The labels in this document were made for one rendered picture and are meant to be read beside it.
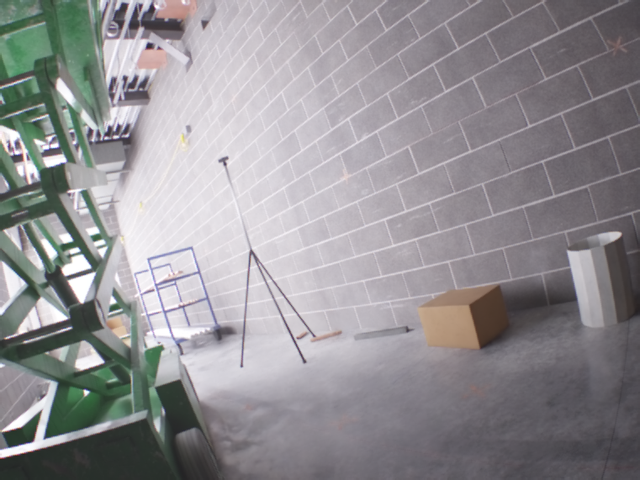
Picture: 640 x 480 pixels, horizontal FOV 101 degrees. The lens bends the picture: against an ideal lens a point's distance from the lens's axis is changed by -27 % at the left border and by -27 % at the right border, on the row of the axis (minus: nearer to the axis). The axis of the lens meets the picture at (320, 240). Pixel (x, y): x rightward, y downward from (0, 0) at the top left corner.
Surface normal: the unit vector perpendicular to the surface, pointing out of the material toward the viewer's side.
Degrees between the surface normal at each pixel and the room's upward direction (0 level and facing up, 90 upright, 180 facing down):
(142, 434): 90
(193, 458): 48
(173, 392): 90
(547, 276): 90
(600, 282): 90
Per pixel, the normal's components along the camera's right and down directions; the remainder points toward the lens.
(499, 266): -0.72, 0.22
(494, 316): 0.44, -0.18
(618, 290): -0.24, 0.04
